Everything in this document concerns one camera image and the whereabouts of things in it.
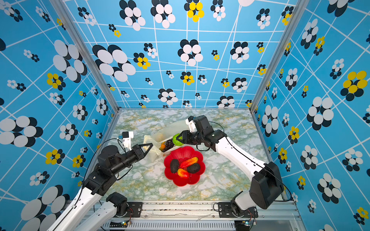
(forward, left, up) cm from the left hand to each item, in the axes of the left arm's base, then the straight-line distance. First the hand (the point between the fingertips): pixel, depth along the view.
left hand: (153, 145), depth 67 cm
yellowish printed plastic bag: (+4, +2, -3) cm, 5 cm away
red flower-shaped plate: (+9, -11, -26) cm, 30 cm away
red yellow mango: (-5, -13, -24) cm, 28 cm away
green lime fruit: (+5, -10, -6) cm, 13 cm away
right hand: (+8, -12, -7) cm, 16 cm away
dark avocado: (-2, -20, -22) cm, 30 cm away
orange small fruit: (+1, -14, -24) cm, 28 cm away
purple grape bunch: (+14, -4, -23) cm, 27 cm away
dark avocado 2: (-1, -8, -23) cm, 24 cm away
